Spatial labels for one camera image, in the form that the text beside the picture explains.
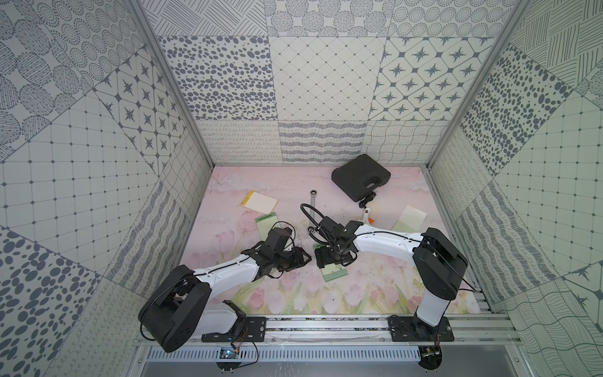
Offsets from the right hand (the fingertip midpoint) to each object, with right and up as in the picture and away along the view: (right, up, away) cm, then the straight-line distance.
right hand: (329, 263), depth 86 cm
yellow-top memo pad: (-30, +22, +19) cm, 42 cm away
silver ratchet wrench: (-6, +26, +24) cm, 36 cm away
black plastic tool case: (+17, +34, +25) cm, 45 cm away
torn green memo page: (+38, +14, +17) cm, 44 cm away
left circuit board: (-33, -23, -14) cm, 42 cm away
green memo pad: (+1, -3, 0) cm, 3 cm away
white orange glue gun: (+17, +16, +15) cm, 28 cm away
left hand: (-6, +1, -4) cm, 7 cm away
